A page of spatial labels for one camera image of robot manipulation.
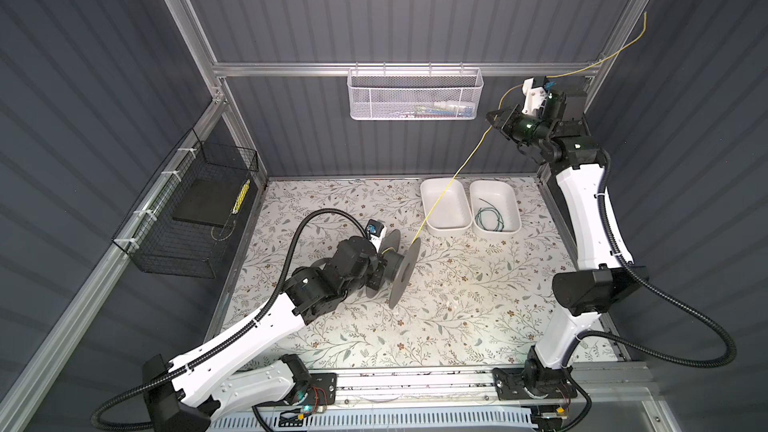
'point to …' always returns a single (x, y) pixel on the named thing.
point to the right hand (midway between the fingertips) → (491, 113)
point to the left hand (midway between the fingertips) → (382, 258)
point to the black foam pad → (209, 201)
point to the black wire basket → (181, 222)
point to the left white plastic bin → (453, 215)
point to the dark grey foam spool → (400, 267)
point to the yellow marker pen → (241, 196)
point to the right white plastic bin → (503, 195)
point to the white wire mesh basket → (415, 94)
